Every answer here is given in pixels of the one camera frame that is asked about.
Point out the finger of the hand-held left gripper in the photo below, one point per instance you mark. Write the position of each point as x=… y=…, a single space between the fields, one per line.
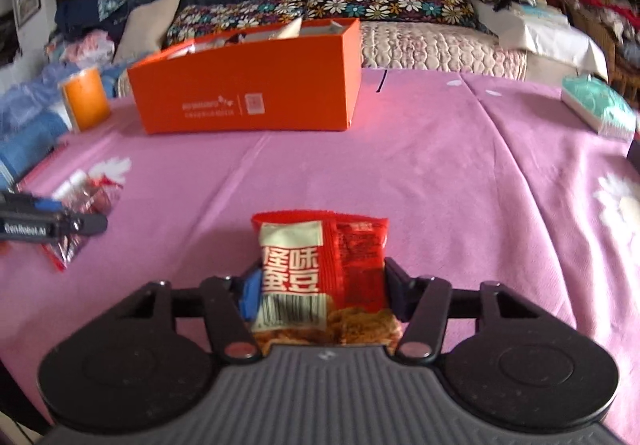
x=47 y=206
x=85 y=224

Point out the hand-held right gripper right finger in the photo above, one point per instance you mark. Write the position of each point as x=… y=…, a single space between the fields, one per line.
x=395 y=292

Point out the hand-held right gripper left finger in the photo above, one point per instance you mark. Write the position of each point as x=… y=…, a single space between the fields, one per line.
x=250 y=297

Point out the pink red-edged snack packet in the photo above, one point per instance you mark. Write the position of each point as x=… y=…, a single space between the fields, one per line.
x=87 y=197

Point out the red white-label snack packet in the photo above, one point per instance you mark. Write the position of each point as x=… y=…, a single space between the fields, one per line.
x=320 y=265

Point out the orange cardboard box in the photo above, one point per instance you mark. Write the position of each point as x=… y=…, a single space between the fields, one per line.
x=250 y=85

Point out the blue striped blanket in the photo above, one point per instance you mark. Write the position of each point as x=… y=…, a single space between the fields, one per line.
x=25 y=135

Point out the orange white canister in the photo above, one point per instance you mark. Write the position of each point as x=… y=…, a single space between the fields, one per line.
x=87 y=100

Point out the pink tablecloth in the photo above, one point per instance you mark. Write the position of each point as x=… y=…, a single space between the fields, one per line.
x=400 y=175

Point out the white grey snack packet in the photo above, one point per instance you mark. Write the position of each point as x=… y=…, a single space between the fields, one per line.
x=180 y=51

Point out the navy clothes pile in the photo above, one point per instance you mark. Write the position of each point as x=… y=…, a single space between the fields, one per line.
x=80 y=10

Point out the beige pillow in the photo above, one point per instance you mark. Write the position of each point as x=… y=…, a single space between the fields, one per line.
x=145 y=27

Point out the sofa with beige quilted cover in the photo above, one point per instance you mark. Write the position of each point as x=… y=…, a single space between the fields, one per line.
x=425 y=50

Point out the floral cushion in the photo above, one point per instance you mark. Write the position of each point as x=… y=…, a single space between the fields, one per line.
x=225 y=15
x=390 y=2

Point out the silver snack packet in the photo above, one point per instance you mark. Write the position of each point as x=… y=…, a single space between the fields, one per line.
x=287 y=29

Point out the teal tissue pack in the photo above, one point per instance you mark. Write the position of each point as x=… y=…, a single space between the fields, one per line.
x=595 y=105

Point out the white cloth-covered side table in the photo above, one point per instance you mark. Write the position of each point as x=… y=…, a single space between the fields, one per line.
x=550 y=37

